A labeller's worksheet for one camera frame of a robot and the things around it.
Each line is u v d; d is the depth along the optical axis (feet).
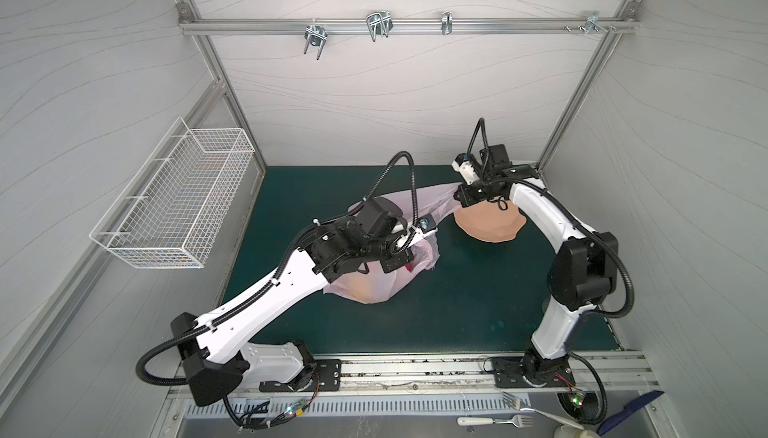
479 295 2.97
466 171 2.68
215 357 1.24
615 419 2.26
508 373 2.41
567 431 2.18
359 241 1.60
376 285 2.75
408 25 2.54
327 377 2.41
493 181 2.14
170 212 2.25
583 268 1.57
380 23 2.51
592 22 2.51
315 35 2.60
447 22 2.55
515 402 2.29
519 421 2.22
